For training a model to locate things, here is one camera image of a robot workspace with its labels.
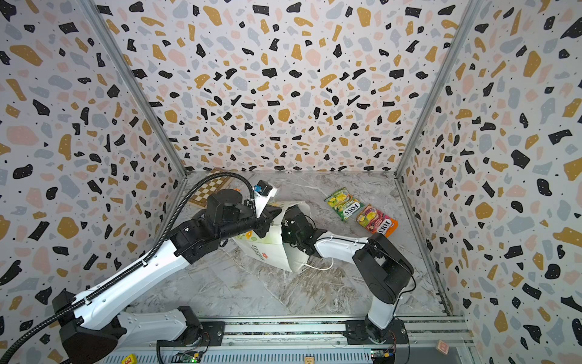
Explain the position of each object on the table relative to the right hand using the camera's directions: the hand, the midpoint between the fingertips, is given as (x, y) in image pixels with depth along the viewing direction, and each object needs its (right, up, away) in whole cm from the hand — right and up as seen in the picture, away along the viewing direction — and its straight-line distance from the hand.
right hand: (265, 226), depth 85 cm
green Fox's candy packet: (+33, +8, +21) cm, 40 cm away
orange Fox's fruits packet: (+47, 0, +15) cm, 49 cm away
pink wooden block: (+59, -36, -14) cm, 70 cm away
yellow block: (-37, -37, -17) cm, 55 cm away
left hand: (+8, +9, -20) cm, 23 cm away
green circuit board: (-21, -38, -15) cm, 46 cm away
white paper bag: (+2, -4, -11) cm, 12 cm away
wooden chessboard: (-31, +16, +28) cm, 45 cm away
